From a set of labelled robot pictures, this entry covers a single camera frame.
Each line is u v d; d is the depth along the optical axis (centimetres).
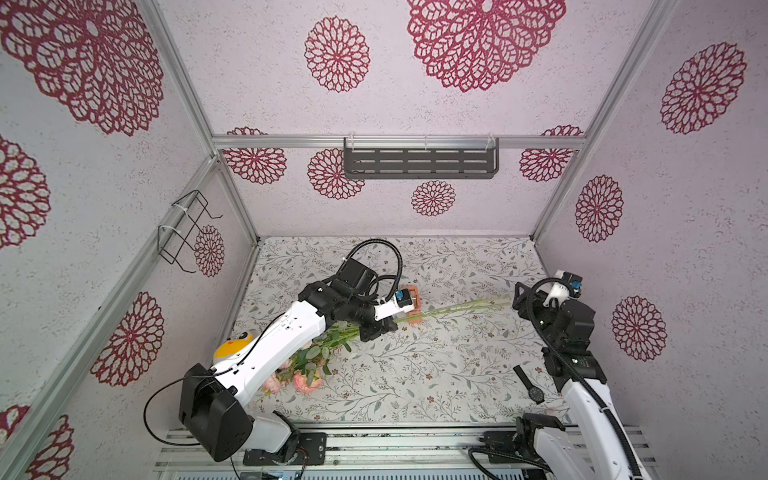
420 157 93
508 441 75
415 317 97
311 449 73
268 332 47
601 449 44
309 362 72
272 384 69
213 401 39
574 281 64
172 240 73
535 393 82
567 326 57
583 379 51
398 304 63
